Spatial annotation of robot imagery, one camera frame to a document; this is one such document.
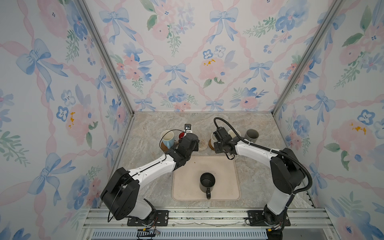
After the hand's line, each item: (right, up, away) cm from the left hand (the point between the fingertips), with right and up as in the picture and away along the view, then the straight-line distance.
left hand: (193, 136), depth 84 cm
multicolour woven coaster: (+6, -6, +16) cm, 19 cm away
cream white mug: (+17, +2, -19) cm, 26 cm away
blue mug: (-16, -1, +8) cm, 18 cm away
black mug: (+8, -26, 0) cm, 27 cm away
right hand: (+16, -6, +10) cm, 20 cm away
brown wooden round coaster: (+11, -7, +16) cm, 21 cm away
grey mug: (+36, 0, +9) cm, 37 cm away
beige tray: (-4, -25, +3) cm, 26 cm away
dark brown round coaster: (-19, -7, +10) cm, 23 cm away
